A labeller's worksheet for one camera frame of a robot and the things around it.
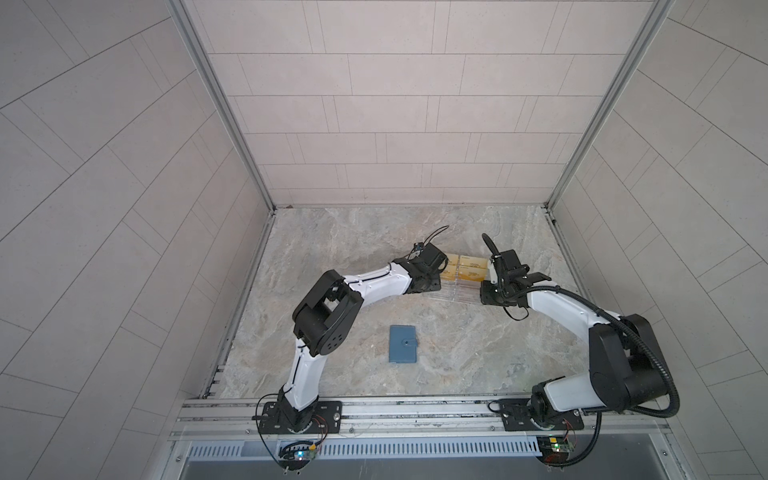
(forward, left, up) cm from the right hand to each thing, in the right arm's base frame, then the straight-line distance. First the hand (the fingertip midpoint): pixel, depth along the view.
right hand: (481, 294), depth 91 cm
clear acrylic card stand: (-1, +13, +17) cm, 21 cm away
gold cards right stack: (+5, +3, +7) cm, 9 cm away
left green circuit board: (-36, +50, +1) cm, 61 cm away
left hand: (+5, +12, +2) cm, 13 cm away
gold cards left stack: (+6, +9, +4) cm, 11 cm away
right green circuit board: (-39, -8, -4) cm, 40 cm away
